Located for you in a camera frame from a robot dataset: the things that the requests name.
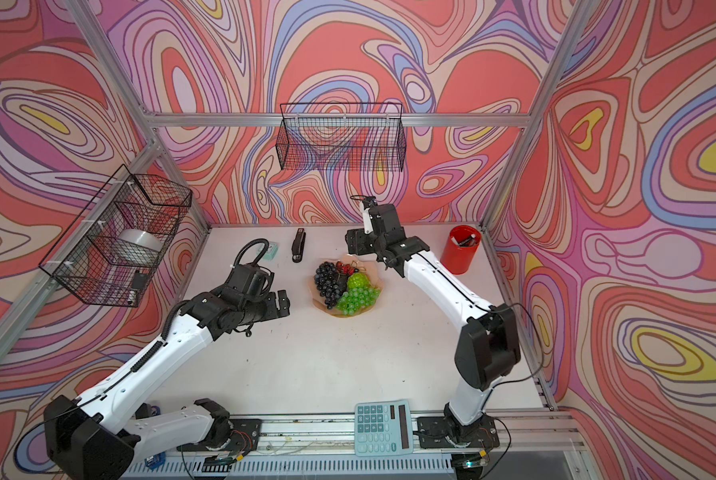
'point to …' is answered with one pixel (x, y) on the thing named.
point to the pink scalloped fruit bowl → (365, 265)
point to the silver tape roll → (138, 246)
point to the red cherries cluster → (347, 269)
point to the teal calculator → (383, 428)
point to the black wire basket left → (83, 261)
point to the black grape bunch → (330, 284)
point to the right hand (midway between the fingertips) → (360, 241)
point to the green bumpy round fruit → (357, 284)
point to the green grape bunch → (356, 299)
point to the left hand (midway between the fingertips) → (280, 303)
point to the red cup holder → (460, 250)
